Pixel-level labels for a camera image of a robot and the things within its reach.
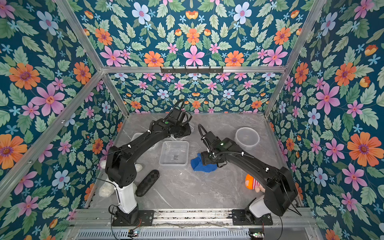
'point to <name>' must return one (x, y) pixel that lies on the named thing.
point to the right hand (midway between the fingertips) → (210, 157)
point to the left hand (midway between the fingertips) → (192, 130)
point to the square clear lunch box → (174, 153)
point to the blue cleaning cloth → (197, 165)
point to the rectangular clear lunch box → (136, 135)
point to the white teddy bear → (107, 189)
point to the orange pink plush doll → (252, 184)
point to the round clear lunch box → (247, 137)
